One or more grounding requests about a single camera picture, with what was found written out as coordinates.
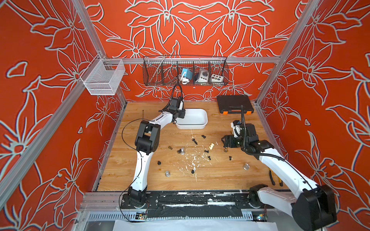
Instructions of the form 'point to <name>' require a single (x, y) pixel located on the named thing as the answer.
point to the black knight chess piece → (204, 136)
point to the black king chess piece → (193, 139)
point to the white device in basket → (204, 76)
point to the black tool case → (232, 104)
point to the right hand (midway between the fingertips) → (224, 138)
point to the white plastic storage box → (195, 119)
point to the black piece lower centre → (209, 157)
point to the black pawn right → (230, 157)
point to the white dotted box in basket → (217, 78)
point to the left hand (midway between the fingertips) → (182, 110)
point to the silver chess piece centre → (182, 151)
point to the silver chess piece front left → (167, 173)
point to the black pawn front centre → (192, 171)
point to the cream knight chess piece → (211, 146)
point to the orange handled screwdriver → (142, 114)
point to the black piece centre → (206, 151)
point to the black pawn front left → (159, 162)
